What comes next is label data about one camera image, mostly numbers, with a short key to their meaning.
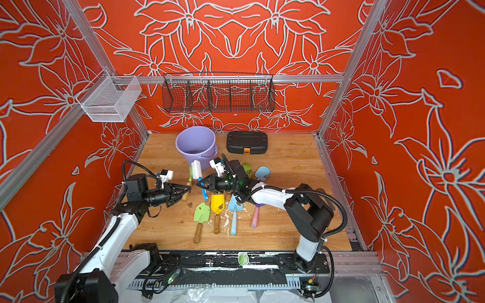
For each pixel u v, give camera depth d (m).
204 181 0.76
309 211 0.49
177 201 0.71
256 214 0.83
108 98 0.91
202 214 0.86
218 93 0.98
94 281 0.38
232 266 0.73
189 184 0.75
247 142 1.08
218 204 0.89
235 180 0.64
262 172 1.01
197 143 1.01
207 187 0.71
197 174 0.78
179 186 0.73
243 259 0.74
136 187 0.62
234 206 0.88
